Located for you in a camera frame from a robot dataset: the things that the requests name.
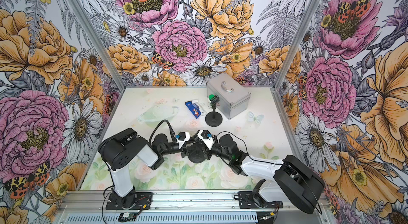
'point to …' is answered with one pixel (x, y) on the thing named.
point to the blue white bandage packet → (194, 107)
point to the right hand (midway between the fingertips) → (196, 144)
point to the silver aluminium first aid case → (234, 98)
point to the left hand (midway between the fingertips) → (199, 144)
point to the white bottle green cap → (211, 96)
